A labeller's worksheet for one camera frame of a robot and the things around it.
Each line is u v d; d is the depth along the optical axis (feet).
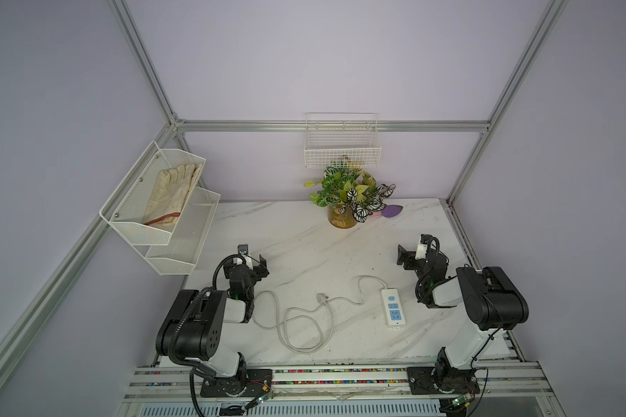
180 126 3.05
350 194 2.97
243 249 2.62
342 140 3.11
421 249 2.81
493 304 1.57
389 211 3.87
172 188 2.63
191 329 1.47
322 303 2.88
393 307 2.82
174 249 2.96
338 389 2.40
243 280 2.34
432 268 2.42
